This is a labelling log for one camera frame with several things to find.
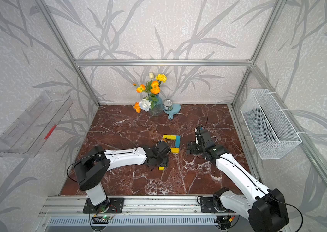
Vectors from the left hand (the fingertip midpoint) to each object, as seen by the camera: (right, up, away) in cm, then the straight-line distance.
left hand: (165, 163), depth 88 cm
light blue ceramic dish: (+7, +34, +30) cm, 46 cm away
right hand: (+16, +12, -5) cm, 21 cm away
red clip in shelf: (-52, +22, -22) cm, 60 cm away
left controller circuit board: (-31, -24, -16) cm, 42 cm away
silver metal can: (+1, +38, +27) cm, 47 cm away
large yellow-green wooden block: (+3, +14, +12) cm, 19 cm away
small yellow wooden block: (-2, -3, -2) cm, 4 cm away
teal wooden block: (+8, +12, +9) cm, 17 cm away
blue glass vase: (-7, +36, +17) cm, 41 cm away
